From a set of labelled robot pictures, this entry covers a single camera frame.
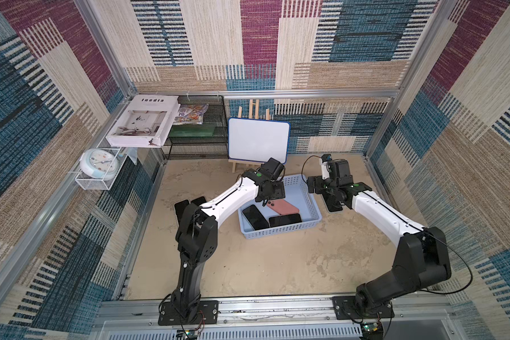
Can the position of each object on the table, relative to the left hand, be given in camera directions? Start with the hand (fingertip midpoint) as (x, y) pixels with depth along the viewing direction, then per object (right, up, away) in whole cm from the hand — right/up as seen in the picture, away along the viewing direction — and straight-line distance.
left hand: (275, 192), depth 90 cm
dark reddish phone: (+26, -7, +9) cm, 29 cm away
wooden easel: (-11, +39, +6) cm, 41 cm away
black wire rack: (-34, +26, +25) cm, 50 cm away
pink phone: (+4, -7, +9) cm, 12 cm away
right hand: (+18, +6, -1) cm, 19 cm away
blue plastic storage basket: (+13, -2, +16) cm, 20 cm away
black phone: (-9, -11, +5) cm, 16 cm away
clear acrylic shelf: (-60, +5, -23) cm, 65 cm away
